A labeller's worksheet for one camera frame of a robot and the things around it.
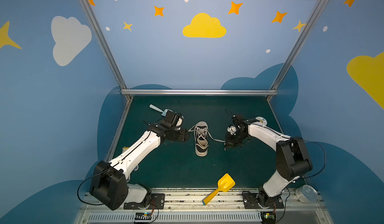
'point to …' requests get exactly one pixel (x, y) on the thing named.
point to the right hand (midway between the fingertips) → (225, 144)
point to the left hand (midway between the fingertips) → (184, 134)
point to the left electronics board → (143, 216)
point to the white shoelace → (203, 133)
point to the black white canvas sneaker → (201, 151)
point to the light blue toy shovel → (164, 112)
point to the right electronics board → (268, 217)
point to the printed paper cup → (262, 119)
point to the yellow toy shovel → (224, 184)
